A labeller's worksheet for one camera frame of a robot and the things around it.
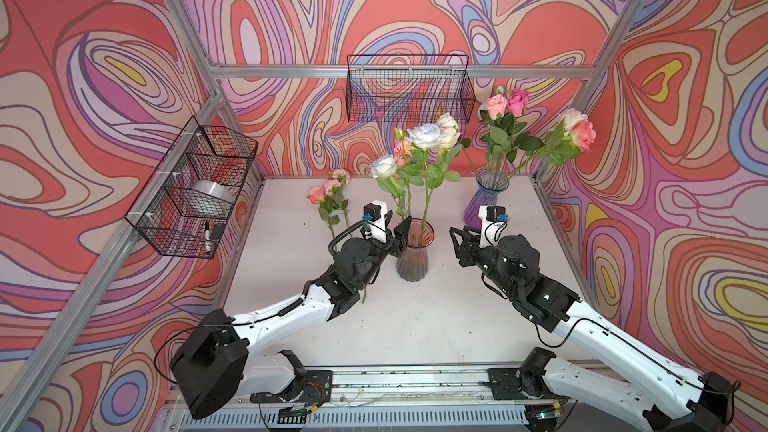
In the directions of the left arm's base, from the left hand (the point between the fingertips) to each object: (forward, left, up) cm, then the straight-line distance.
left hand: (405, 215), depth 72 cm
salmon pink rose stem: (+29, +31, -25) cm, 49 cm away
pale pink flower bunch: (+37, +23, -25) cm, 50 cm away
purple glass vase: (+21, -28, -10) cm, 36 cm away
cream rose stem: (+9, -13, +3) cm, 16 cm away
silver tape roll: (+6, +47, +2) cm, 47 cm away
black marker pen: (-4, +49, -3) cm, 49 cm away
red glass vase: (+2, -4, -29) cm, 30 cm away
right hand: (-4, -13, -4) cm, 14 cm away
